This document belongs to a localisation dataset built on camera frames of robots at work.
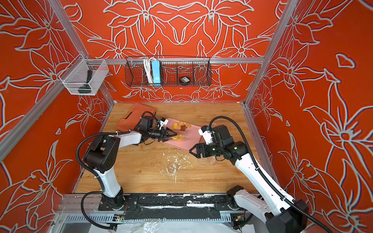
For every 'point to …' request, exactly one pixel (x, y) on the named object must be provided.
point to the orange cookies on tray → (180, 124)
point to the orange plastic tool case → (133, 119)
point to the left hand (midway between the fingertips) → (174, 136)
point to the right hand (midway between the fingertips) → (195, 148)
